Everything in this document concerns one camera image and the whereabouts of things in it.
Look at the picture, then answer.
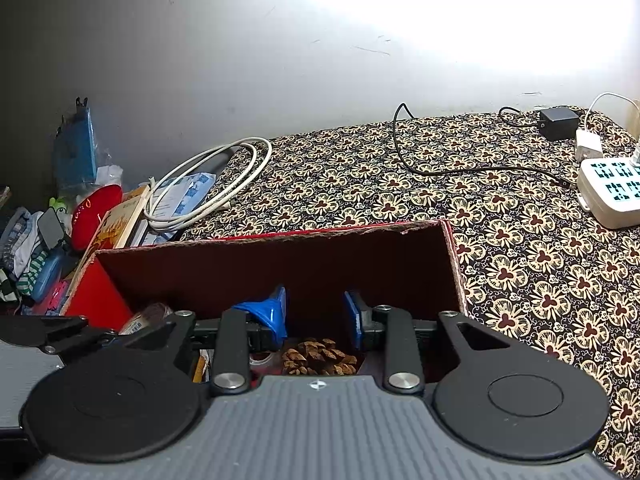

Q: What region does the blue glasses case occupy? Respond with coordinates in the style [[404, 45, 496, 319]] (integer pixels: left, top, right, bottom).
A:
[[30, 248, 65, 304]]

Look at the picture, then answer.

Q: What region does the white coiled cable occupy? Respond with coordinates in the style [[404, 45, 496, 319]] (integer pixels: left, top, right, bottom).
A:
[[143, 135, 274, 233]]

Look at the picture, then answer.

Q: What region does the blue plastic bag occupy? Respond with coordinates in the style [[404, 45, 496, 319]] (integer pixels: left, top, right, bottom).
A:
[[52, 96, 98, 196]]

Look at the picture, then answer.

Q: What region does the white power strip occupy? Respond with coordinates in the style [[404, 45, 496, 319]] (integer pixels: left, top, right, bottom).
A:
[[577, 157, 640, 230]]

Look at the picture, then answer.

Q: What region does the black power adapter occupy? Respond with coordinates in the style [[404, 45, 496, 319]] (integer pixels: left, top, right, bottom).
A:
[[537, 106, 579, 141]]

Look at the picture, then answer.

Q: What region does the brown pine cone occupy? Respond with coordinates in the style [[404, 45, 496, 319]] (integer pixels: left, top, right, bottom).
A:
[[281, 338, 358, 376]]

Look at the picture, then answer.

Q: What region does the yellow book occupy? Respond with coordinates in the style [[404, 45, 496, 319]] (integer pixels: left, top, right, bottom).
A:
[[76, 184, 150, 273]]

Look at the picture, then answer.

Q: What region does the floral patterned tablecloth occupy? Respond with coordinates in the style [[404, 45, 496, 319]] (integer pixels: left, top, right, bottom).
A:
[[184, 113, 639, 478]]

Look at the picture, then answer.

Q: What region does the white power cord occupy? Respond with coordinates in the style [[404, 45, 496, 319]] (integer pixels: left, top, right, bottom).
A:
[[584, 90, 640, 166]]

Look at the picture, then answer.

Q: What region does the black thin cable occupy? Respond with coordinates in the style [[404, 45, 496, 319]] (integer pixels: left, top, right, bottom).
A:
[[391, 102, 572, 190]]

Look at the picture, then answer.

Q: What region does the red cardboard box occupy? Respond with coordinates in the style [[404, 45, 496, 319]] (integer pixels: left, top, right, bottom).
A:
[[66, 220, 464, 342]]

